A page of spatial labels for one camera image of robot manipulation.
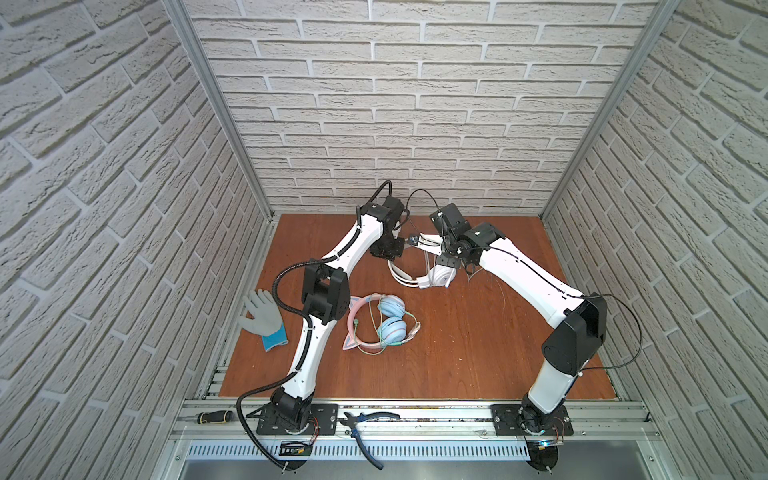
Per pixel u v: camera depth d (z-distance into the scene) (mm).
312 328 619
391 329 820
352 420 737
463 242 574
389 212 713
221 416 723
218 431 726
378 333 828
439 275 848
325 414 751
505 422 735
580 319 447
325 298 601
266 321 888
